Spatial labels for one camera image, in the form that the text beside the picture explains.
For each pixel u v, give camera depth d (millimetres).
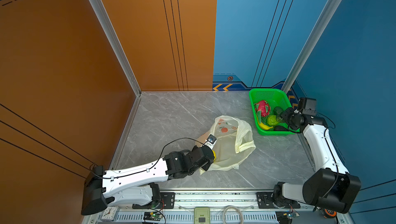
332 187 386
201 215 682
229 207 705
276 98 1066
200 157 512
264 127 963
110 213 691
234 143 713
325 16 797
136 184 445
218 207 721
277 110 1018
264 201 724
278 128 942
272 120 958
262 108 994
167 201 738
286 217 701
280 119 786
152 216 709
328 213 678
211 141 621
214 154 850
